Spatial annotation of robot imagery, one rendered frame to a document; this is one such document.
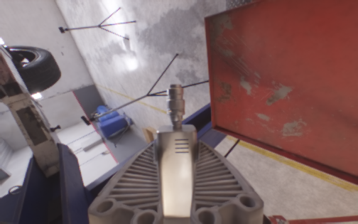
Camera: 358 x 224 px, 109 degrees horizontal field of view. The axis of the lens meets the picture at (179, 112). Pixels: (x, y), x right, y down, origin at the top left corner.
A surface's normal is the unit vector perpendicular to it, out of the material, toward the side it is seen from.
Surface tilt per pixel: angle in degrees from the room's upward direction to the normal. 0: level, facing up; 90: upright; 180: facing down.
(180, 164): 55
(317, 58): 0
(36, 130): 90
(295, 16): 0
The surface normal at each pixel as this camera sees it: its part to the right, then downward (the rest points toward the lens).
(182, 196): 0.01, 0.11
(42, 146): 0.42, -0.34
